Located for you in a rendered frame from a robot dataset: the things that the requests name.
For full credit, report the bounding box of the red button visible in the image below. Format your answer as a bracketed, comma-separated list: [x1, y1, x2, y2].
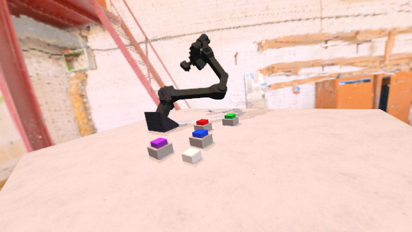
[194, 119, 212, 131]

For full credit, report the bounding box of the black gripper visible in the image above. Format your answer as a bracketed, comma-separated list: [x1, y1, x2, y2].
[180, 52, 201, 73]

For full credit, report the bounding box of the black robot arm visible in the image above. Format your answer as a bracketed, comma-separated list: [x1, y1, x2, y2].
[156, 34, 229, 116]

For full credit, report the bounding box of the blue button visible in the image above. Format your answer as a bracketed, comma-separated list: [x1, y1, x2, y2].
[189, 129, 213, 149]

